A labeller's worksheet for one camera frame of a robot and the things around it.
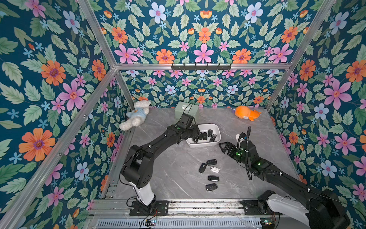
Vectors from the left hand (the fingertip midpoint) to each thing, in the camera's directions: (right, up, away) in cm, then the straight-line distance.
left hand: (199, 130), depth 89 cm
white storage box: (+4, +1, +16) cm, 16 cm away
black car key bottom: (+7, -32, -9) cm, 34 cm away
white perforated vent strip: (-10, -46, -19) cm, 50 cm away
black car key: (+9, -2, +14) cm, 17 cm away
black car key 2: (+2, -23, -2) cm, 23 cm away
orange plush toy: (+36, +13, +19) cm, 42 cm away
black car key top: (+5, -5, +12) cm, 14 cm away
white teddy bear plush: (-46, +9, +16) cm, 50 cm away
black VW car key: (+1, -5, +12) cm, 13 cm away
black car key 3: (+8, -27, -7) cm, 29 cm away
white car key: (+10, -24, -3) cm, 26 cm away
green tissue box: (-13, +17, +21) cm, 30 cm away
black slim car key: (+10, -6, +11) cm, 17 cm away
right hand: (+14, -8, -7) cm, 18 cm away
